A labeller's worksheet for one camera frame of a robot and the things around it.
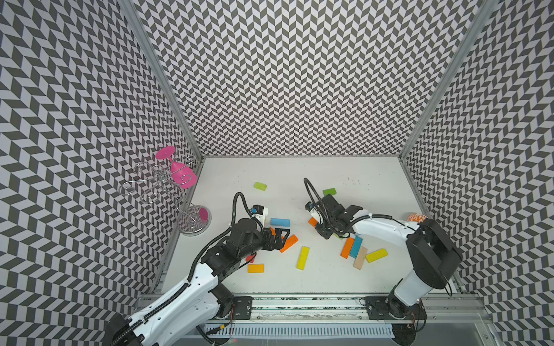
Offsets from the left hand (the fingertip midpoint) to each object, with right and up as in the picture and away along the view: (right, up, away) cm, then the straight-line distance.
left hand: (279, 233), depth 76 cm
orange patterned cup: (+58, +2, +15) cm, 60 cm away
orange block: (+3, -7, +11) cm, 13 cm away
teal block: (+31, -8, +11) cm, 34 cm away
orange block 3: (+27, -9, +10) cm, 30 cm away
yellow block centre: (+9, -12, +8) cm, 17 cm away
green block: (+25, +13, +27) cm, 38 cm away
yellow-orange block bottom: (-9, -15, +5) cm, 18 cm away
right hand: (+18, -1, +14) cm, 22 cm away
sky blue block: (-1, 0, +17) cm, 17 cm away
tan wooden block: (+31, -13, +8) cm, 35 cm away
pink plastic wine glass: (-42, +21, +15) cm, 49 cm away
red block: (-12, -13, +9) cm, 20 cm away
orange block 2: (+13, +3, +6) cm, 14 cm away
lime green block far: (-11, +15, +30) cm, 35 cm away
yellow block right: (+38, -11, +8) cm, 40 cm away
